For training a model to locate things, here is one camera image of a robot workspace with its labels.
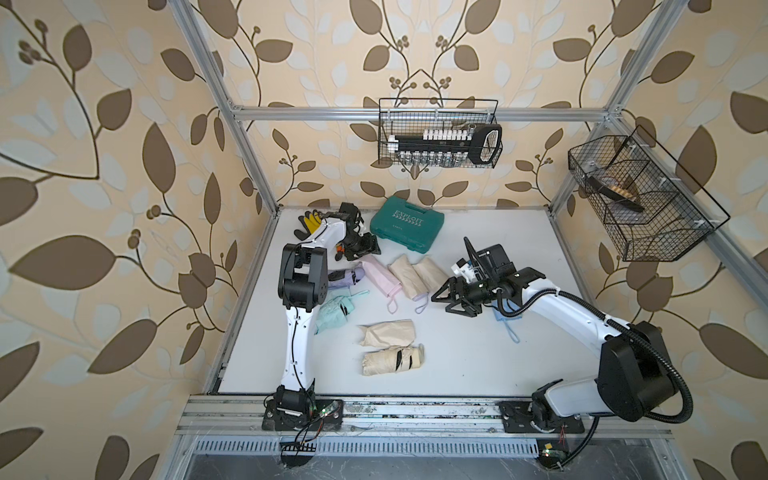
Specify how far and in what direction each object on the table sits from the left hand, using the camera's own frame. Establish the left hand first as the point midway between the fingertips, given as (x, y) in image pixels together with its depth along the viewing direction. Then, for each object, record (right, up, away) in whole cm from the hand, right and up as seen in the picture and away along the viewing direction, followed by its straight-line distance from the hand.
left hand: (367, 249), depth 104 cm
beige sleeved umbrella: (+14, -9, -8) cm, 19 cm away
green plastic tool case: (+15, +9, +6) cm, 19 cm away
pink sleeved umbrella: (+6, -9, -8) cm, 14 cm away
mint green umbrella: (-9, -18, -16) cm, 25 cm away
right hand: (+22, -14, -24) cm, 35 cm away
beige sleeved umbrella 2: (+22, -9, -7) cm, 24 cm away
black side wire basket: (+73, +11, -31) cm, 80 cm away
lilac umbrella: (-7, -9, -8) cm, 14 cm away
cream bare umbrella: (+9, -29, -24) cm, 39 cm away
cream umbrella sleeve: (+11, -24, -16) cm, 31 cm away
